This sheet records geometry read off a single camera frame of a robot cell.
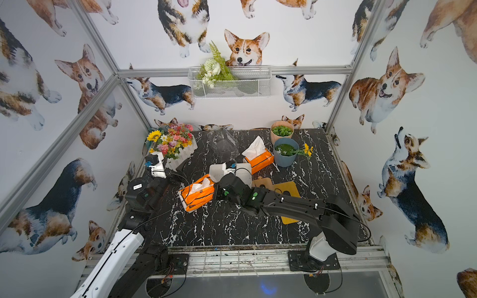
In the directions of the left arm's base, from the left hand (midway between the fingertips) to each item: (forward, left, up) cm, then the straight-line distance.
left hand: (175, 155), depth 72 cm
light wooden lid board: (+4, -38, -29) cm, 48 cm away
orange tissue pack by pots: (+15, -33, -21) cm, 42 cm away
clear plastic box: (+33, -12, -31) cm, 47 cm away
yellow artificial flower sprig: (+12, -57, -14) cm, 60 cm away
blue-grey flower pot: (+18, -49, -23) cm, 57 cm away
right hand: (-5, -15, -9) cm, 18 cm away
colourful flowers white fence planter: (+19, +8, -14) cm, 25 cm away
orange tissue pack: (-11, -8, -11) cm, 18 cm away
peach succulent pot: (+30, -48, -18) cm, 59 cm away
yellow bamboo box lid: (0, -50, -29) cm, 58 cm away
